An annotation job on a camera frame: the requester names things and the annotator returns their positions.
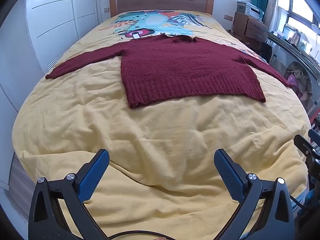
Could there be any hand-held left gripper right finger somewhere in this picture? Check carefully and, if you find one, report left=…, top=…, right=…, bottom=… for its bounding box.
left=214, top=149, right=295, bottom=240

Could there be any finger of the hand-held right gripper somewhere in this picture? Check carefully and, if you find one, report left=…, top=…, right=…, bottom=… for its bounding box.
left=294, top=134, right=317, bottom=157
left=309, top=129, right=320, bottom=143

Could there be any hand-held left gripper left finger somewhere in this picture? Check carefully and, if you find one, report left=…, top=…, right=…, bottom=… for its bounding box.
left=28, top=149, right=110, bottom=240

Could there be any dark red knitted sweater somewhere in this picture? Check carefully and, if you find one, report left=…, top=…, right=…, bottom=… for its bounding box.
left=45, top=34, right=293, bottom=109

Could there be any pink plastic chair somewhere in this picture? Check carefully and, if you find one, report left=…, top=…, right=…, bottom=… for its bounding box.
left=285, top=61, right=313, bottom=103

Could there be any yellow printed blanket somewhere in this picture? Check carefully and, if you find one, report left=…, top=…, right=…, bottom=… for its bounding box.
left=11, top=10, right=312, bottom=240

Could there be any black bag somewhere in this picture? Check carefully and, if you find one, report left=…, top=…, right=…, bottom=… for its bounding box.
left=260, top=41, right=273, bottom=63

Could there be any wooden dresser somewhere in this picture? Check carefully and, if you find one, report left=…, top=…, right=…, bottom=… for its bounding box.
left=232, top=12, right=269, bottom=50

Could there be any window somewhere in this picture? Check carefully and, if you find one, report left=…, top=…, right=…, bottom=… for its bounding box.
left=280, top=0, right=320, bottom=30

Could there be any white printer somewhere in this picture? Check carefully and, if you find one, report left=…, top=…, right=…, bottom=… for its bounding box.
left=236, top=1, right=264, bottom=20

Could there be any white wardrobe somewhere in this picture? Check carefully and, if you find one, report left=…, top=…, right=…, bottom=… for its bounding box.
left=0, top=0, right=110, bottom=120

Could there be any wooden headboard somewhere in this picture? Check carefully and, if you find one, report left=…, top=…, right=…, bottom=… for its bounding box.
left=109, top=0, right=215, bottom=18

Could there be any wooden bed frame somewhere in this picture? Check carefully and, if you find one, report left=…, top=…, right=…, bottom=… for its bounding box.
left=9, top=155, right=35, bottom=220

